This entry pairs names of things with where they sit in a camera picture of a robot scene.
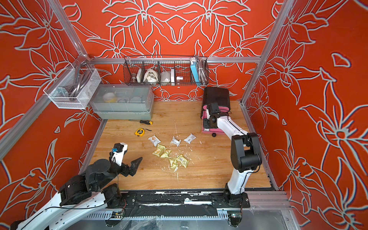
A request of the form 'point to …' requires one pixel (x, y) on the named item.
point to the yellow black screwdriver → (143, 121)
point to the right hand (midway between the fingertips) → (205, 122)
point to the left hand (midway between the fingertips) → (134, 153)
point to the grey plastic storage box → (123, 101)
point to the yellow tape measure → (140, 132)
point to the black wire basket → (166, 70)
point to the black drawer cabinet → (219, 96)
